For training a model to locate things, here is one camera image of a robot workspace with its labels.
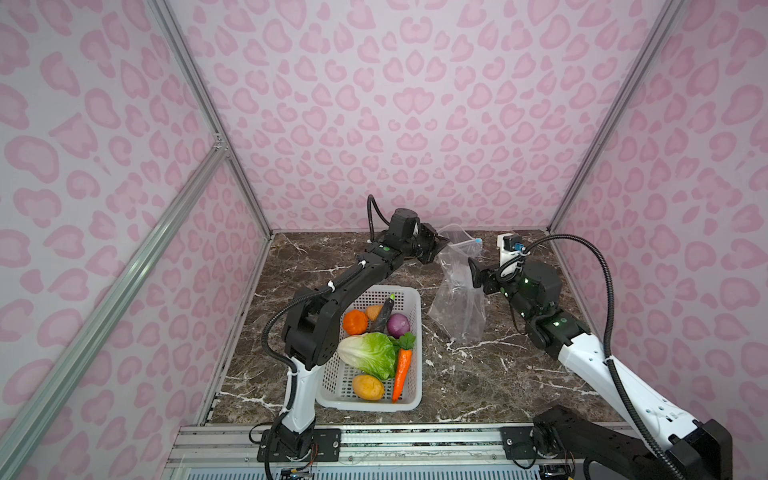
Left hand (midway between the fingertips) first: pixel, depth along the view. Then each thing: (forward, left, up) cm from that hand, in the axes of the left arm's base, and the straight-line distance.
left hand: (458, 232), depth 82 cm
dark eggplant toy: (-17, +23, -21) cm, 35 cm away
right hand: (-10, -5, +3) cm, 11 cm away
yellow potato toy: (-34, +25, -21) cm, 47 cm away
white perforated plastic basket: (-34, +34, -26) cm, 54 cm away
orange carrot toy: (-23, +15, -20) cm, 34 cm away
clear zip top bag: (-8, -3, -26) cm, 28 cm away
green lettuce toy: (-27, +24, -17) cm, 40 cm away
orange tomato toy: (-16, +30, -20) cm, 39 cm away
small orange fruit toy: (-12, +24, -21) cm, 34 cm away
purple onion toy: (-17, +17, -21) cm, 32 cm away
